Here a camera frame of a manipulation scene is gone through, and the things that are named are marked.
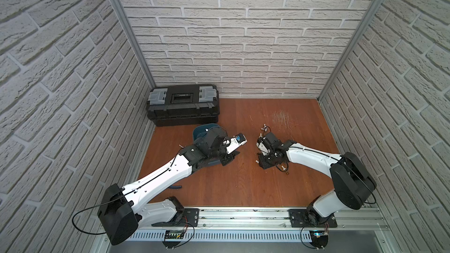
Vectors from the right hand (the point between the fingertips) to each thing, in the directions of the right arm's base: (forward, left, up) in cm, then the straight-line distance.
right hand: (264, 162), depth 89 cm
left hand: (+1, +14, +17) cm, 22 cm away
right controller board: (-33, -17, -2) cm, 37 cm away
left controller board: (-28, +44, -4) cm, 53 cm away
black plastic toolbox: (+29, +42, +17) cm, 54 cm away
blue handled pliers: (-9, +45, 0) cm, 46 cm away
